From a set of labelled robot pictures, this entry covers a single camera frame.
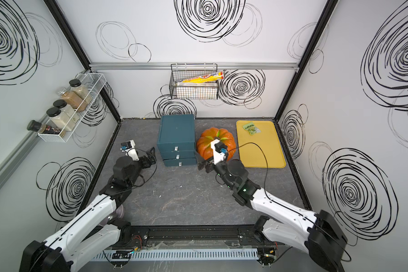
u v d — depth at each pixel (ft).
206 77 2.85
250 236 2.42
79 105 2.43
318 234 1.31
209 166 2.03
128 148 2.19
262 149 2.14
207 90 2.84
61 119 2.14
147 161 2.36
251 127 3.79
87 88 2.60
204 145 3.01
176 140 2.72
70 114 2.28
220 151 1.90
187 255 3.16
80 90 2.47
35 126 1.96
